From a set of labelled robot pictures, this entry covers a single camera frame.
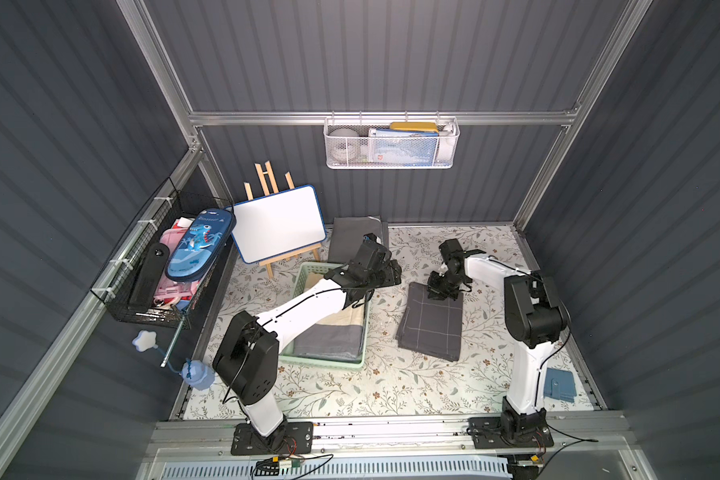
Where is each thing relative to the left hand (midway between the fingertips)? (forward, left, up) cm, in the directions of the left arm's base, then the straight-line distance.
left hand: (398, 273), depth 84 cm
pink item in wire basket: (-14, +52, +11) cm, 55 cm away
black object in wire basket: (-15, +56, +15) cm, 60 cm away
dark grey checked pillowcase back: (-8, -11, -17) cm, 22 cm away
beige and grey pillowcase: (-13, +22, -15) cm, 30 cm away
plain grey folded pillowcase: (+28, +16, -13) cm, 35 cm away
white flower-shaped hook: (-22, +58, +5) cm, 62 cm away
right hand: (+4, -14, -17) cm, 23 cm away
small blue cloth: (-25, -43, -17) cm, 53 cm away
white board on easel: (+23, +39, -2) cm, 45 cm away
